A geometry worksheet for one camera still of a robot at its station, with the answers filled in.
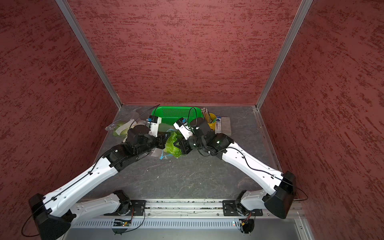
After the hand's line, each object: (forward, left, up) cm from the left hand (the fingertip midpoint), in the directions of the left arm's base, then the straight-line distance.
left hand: (169, 137), depth 72 cm
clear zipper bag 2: (-8, +2, -2) cm, 9 cm away
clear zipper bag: (+15, +37, -16) cm, 43 cm away
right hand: (-6, -3, 0) cm, 7 cm away
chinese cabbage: (+20, +39, -17) cm, 47 cm away
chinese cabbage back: (-5, -1, -1) cm, 6 cm away
